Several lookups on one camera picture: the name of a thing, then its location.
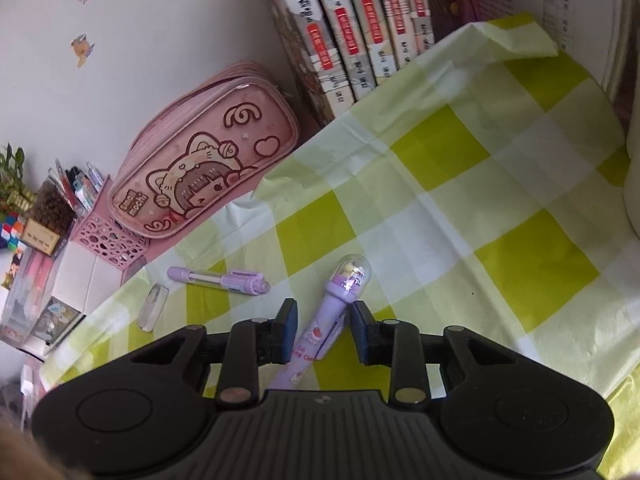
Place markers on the purple retractable eraser pen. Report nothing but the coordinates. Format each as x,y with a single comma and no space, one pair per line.
240,281

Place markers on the glass planter with label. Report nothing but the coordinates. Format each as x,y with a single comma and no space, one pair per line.
47,205

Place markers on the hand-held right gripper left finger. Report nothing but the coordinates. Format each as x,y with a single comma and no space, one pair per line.
290,317

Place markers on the purple dome top pen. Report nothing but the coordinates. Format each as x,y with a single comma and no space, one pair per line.
345,280

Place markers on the pink pencil case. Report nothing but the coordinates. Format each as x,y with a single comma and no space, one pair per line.
200,160

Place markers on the bamboo plant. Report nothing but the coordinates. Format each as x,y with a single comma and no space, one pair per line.
12,165

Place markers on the white drawer organizer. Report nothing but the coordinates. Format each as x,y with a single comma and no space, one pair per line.
75,280

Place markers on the orange creature wall sticker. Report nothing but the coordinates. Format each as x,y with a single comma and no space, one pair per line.
82,47

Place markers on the bunch of pens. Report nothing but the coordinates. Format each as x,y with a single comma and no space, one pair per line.
82,185

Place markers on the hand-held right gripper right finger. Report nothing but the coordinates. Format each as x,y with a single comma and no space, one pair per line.
361,330

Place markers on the open printed book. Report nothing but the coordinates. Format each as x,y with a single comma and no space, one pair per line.
565,5

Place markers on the colourful puzzle cube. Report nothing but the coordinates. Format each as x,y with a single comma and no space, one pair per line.
10,232

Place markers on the green checkered tablecloth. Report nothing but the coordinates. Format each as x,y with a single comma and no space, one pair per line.
450,160

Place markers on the pink pen holder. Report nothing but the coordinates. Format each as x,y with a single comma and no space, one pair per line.
110,240

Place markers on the clear plastic storage box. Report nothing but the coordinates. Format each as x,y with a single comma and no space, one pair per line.
30,290

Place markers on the white eraser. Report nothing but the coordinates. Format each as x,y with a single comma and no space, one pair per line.
152,307

